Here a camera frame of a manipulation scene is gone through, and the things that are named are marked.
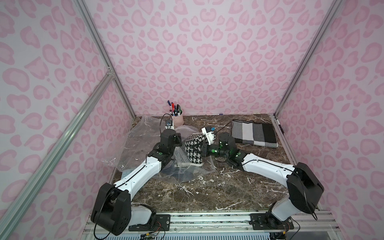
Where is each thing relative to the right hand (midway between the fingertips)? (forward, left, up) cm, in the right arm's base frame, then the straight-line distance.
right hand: (190, 148), depth 75 cm
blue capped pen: (+42, +19, -6) cm, 46 cm away
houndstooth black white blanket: (+2, -1, +1) cm, 2 cm away
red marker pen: (+38, +15, -6) cm, 41 cm away
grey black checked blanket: (+26, -42, -22) cm, 54 cm away
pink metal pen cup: (+34, +12, -17) cm, 40 cm away
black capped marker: (+39, +12, -7) cm, 41 cm away
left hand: (+13, +9, -1) cm, 16 cm away
